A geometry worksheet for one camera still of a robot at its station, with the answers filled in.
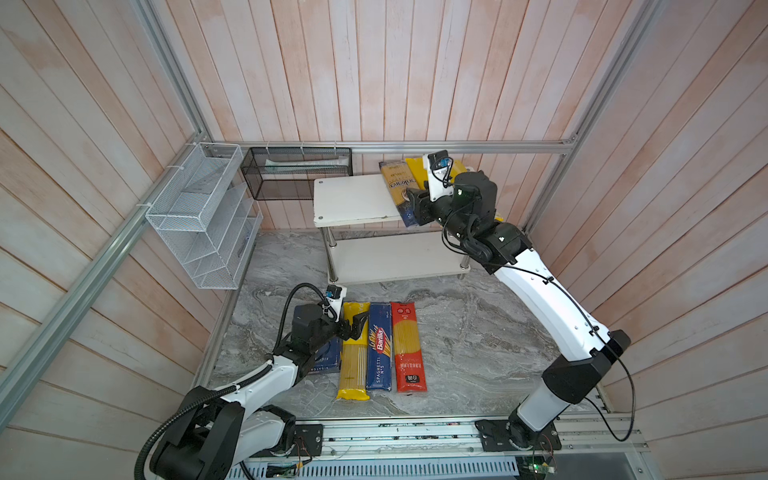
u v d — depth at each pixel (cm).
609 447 73
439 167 54
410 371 84
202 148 86
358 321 76
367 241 118
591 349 42
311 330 65
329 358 80
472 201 48
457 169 87
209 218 72
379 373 81
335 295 73
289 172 104
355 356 85
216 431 41
